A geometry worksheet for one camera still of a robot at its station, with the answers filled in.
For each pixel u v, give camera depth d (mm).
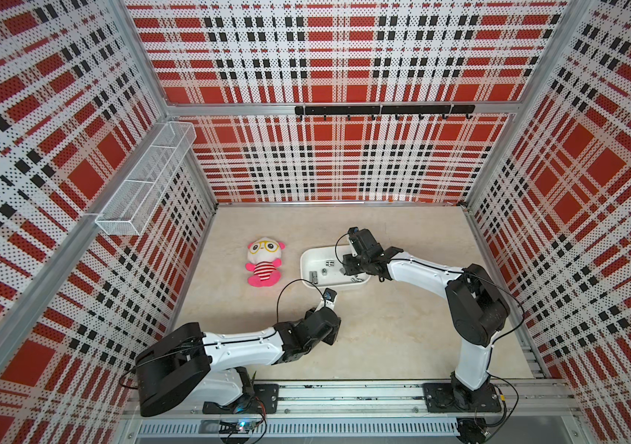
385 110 888
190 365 416
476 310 493
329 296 735
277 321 605
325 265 994
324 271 985
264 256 980
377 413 726
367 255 731
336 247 1067
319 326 616
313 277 982
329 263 1014
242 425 697
